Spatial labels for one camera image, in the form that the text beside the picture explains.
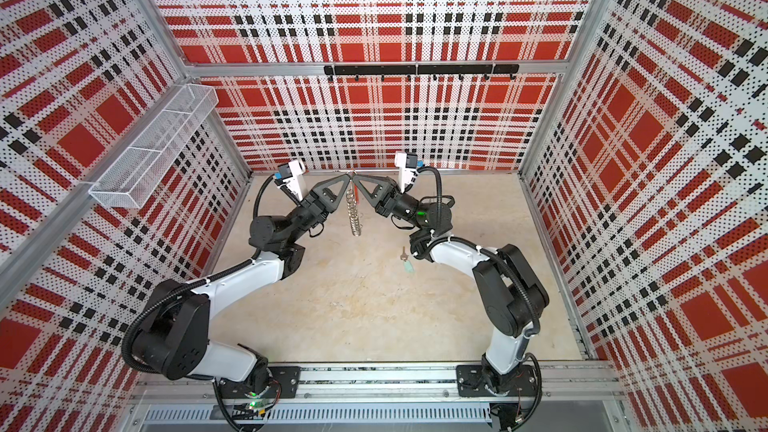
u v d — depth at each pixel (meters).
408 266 0.95
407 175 0.65
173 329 0.43
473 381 0.73
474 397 0.73
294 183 0.61
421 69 0.88
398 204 0.63
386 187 0.64
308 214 0.61
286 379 0.74
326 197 0.62
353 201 0.63
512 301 0.47
